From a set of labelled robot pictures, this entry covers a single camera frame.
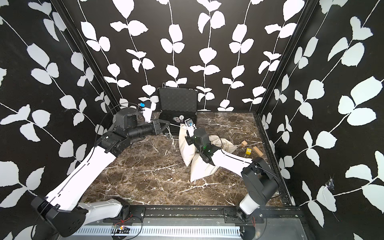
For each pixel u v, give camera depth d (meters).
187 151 0.88
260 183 0.45
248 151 0.95
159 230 0.70
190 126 0.71
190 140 0.76
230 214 0.73
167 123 0.67
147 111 0.60
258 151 0.98
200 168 0.84
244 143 1.00
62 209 0.38
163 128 0.64
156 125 0.58
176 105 1.12
